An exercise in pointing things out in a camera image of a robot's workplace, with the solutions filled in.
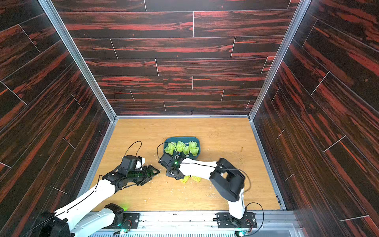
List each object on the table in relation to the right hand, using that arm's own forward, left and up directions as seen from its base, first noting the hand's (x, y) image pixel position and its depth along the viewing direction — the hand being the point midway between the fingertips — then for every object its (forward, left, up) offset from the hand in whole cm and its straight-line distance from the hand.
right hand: (174, 170), depth 89 cm
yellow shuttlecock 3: (+14, -7, +3) cm, 16 cm away
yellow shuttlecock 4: (+18, -11, +2) cm, 21 cm away
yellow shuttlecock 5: (+15, -12, 0) cm, 19 cm away
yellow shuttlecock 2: (+16, -2, +4) cm, 17 cm away
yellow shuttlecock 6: (-4, -15, -2) cm, 15 cm away
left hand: (-5, +8, +6) cm, 11 cm away
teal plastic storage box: (+21, -6, +4) cm, 22 cm away
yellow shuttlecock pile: (+17, +3, +3) cm, 17 cm away
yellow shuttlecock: (+11, +3, +4) cm, 12 cm away
